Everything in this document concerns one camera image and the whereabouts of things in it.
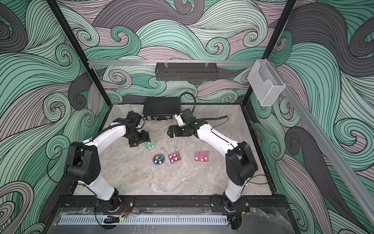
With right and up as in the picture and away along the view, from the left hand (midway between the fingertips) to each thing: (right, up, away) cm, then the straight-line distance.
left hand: (145, 140), depth 89 cm
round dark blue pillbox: (+8, -12, 0) cm, 14 cm away
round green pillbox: (+1, -4, +7) cm, 8 cm away
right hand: (+17, +5, -4) cm, 18 cm away
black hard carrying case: (+5, +22, +28) cm, 36 cm away
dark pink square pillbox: (+18, -11, +1) cm, 21 cm away
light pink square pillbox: (+35, -10, +2) cm, 37 cm away
